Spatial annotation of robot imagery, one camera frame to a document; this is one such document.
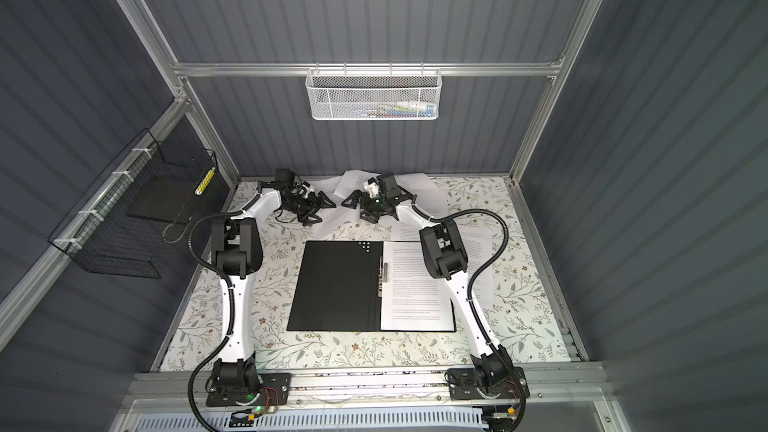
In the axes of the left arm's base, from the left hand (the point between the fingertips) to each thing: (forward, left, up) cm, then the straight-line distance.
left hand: (329, 212), depth 106 cm
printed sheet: (-32, -27, -4) cm, 42 cm away
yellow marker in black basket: (-10, +30, +24) cm, 40 cm away
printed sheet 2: (+9, -6, +1) cm, 11 cm away
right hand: (-1, -8, +1) cm, 8 cm away
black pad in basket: (-14, +37, +25) cm, 47 cm away
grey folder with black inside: (-27, -4, -4) cm, 27 cm away
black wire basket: (-28, +44, +28) cm, 59 cm away
